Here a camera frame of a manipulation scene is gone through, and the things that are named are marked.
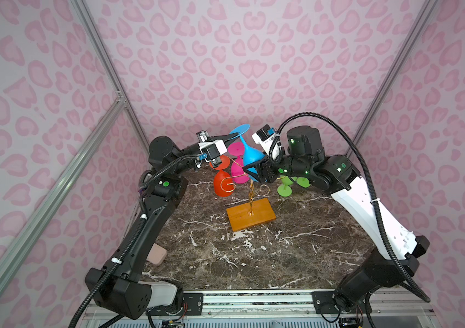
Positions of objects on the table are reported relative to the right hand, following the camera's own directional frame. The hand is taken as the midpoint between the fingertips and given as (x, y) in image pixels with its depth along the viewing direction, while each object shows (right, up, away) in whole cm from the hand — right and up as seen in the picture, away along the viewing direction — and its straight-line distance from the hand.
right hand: (251, 161), depth 61 cm
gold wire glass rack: (+2, -13, +45) cm, 47 cm away
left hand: (-5, +8, -7) cm, 12 cm away
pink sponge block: (-38, -37, +23) cm, 58 cm away
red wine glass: (-11, -5, +17) cm, 21 cm away
